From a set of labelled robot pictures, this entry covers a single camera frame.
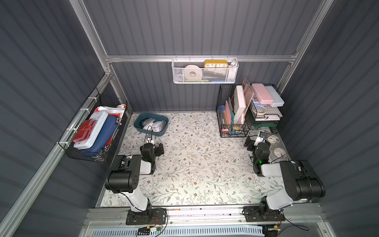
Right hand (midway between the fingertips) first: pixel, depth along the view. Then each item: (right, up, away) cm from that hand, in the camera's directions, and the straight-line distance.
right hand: (259, 140), depth 92 cm
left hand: (-68, -3, +4) cm, 68 cm away
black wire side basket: (-94, +22, -13) cm, 98 cm away
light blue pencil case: (+15, +26, +4) cm, 30 cm away
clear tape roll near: (+15, -8, +4) cm, 17 cm away
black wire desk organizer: (-6, +19, 0) cm, 20 cm away
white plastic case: (-86, +13, -23) cm, 90 cm away
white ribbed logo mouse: (-69, +9, +13) cm, 70 cm away
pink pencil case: (+5, +30, +5) cm, 31 cm away
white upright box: (-13, +22, -2) cm, 26 cm away
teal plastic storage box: (-83, +15, +20) cm, 87 cm away
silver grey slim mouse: (-76, +13, +20) cm, 80 cm away
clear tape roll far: (+15, 0, +10) cm, 18 cm away
